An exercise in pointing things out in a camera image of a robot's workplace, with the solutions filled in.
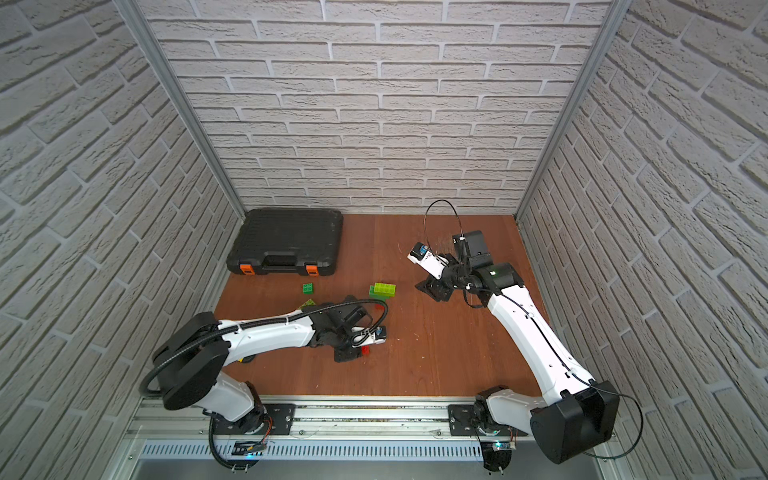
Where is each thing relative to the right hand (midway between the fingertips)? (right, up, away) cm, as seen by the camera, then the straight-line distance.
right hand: (432, 273), depth 77 cm
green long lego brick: (-16, -8, +10) cm, 20 cm away
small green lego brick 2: (-39, -7, +20) cm, 45 cm away
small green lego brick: (-38, -11, +17) cm, 43 cm away
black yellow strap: (-36, -12, -26) cm, 46 cm away
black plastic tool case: (-49, +9, +28) cm, 57 cm away
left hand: (-19, -21, +8) cm, 30 cm away
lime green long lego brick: (-13, -6, +8) cm, 16 cm away
